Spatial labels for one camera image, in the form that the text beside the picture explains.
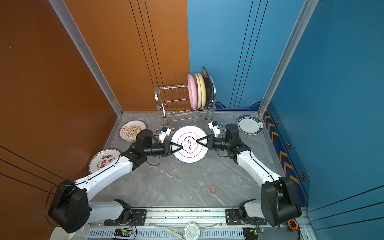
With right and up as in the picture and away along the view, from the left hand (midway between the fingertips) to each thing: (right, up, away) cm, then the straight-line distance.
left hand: (182, 148), depth 74 cm
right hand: (+7, +2, +2) cm, 8 cm away
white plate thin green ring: (+5, -2, 0) cm, 5 cm away
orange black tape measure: (+50, -33, -9) cm, 60 cm away
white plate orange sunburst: (-42, +8, +34) cm, 55 cm away
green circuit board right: (+36, -38, -5) cm, 53 cm away
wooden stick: (-3, -39, -5) cm, 40 cm away
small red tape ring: (+16, -25, +8) cm, 30 cm away
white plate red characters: (-52, -10, +20) cm, 57 cm away
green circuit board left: (-28, -40, -4) cm, 49 cm away
